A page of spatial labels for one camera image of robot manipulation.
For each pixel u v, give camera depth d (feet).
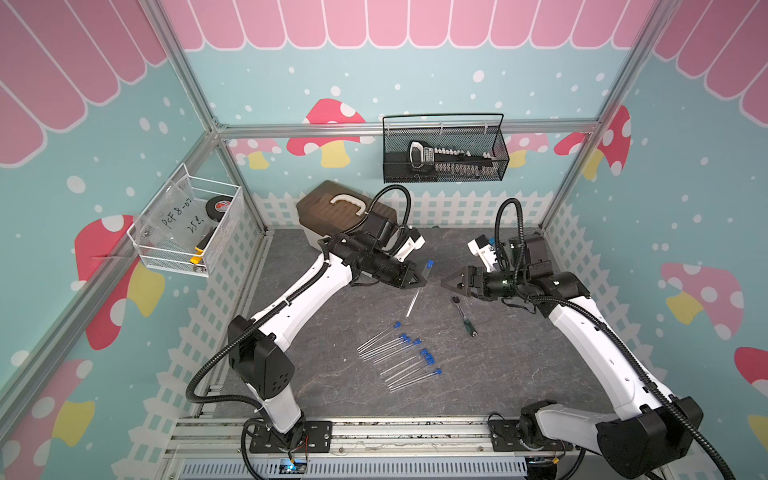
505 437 2.43
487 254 2.20
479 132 3.00
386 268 2.12
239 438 2.30
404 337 3.00
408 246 2.29
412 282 2.29
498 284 2.04
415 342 2.94
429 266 2.44
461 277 2.08
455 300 3.20
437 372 2.78
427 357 2.86
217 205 2.61
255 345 1.43
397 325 3.09
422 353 2.87
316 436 2.44
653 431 1.23
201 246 2.10
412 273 2.13
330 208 3.21
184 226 2.29
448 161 2.87
